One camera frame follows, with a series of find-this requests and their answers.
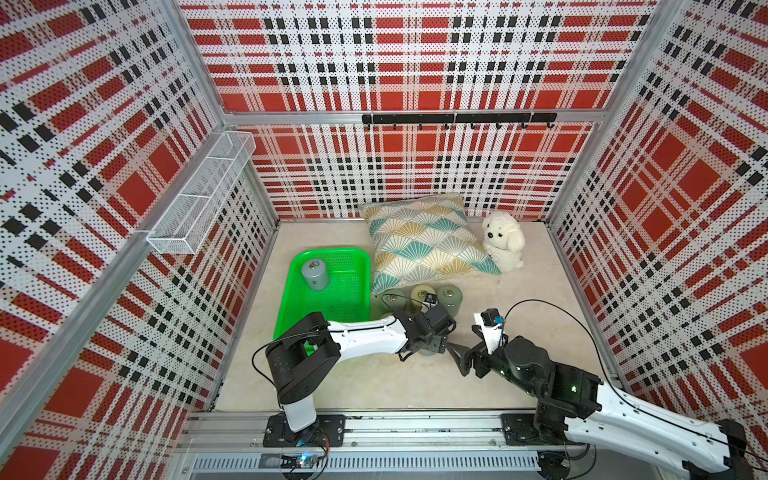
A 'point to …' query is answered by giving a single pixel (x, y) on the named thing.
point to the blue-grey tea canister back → (315, 274)
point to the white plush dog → (503, 240)
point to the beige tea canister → (418, 293)
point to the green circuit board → (301, 461)
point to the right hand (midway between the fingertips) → (465, 337)
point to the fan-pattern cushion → (423, 240)
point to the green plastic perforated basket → (346, 298)
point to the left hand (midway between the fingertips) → (432, 333)
